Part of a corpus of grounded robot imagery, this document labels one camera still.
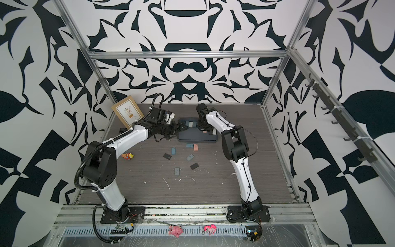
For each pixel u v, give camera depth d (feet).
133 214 2.42
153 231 2.34
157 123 2.34
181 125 2.66
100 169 1.56
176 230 2.24
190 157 3.07
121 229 2.25
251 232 2.35
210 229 2.30
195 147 3.16
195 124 3.55
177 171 2.86
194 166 2.98
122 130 3.35
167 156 3.08
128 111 3.37
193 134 3.41
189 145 3.17
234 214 2.44
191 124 3.54
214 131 3.39
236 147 2.02
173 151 3.13
